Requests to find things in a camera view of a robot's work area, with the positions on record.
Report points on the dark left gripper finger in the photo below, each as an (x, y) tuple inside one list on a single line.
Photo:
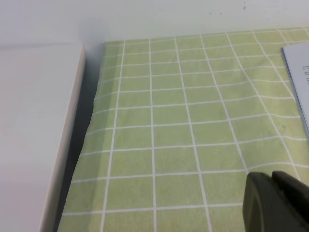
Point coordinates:
[(276, 203)]

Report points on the white robotics magazine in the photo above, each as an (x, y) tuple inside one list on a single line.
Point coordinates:
[(296, 59)]

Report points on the green checked tablecloth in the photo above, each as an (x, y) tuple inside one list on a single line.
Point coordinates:
[(177, 124)]

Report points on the white side table panel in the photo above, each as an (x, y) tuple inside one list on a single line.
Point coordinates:
[(39, 92)]

